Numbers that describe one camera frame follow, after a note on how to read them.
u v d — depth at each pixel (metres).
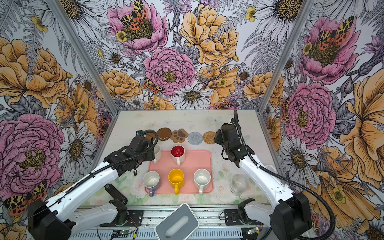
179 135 1.06
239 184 0.85
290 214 0.39
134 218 0.73
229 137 0.60
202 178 0.86
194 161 0.94
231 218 0.74
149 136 0.67
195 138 1.05
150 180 0.85
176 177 0.87
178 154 0.95
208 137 1.06
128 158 0.53
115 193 0.80
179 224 0.73
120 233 0.71
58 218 0.40
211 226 0.72
